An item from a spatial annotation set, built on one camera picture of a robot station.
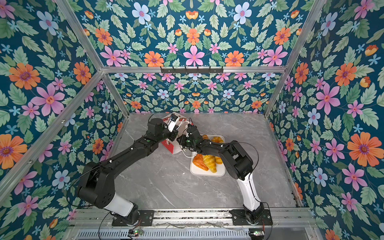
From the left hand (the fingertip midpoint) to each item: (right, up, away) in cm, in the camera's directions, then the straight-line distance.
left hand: (179, 121), depth 84 cm
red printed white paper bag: (+1, -2, +4) cm, 5 cm away
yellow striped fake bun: (+23, -23, +6) cm, 33 cm away
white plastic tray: (+25, -29, +6) cm, 38 cm away
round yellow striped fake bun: (+24, -11, +15) cm, 30 cm away
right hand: (-3, -10, +10) cm, 15 cm away
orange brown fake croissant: (+11, -23, +5) cm, 26 cm away
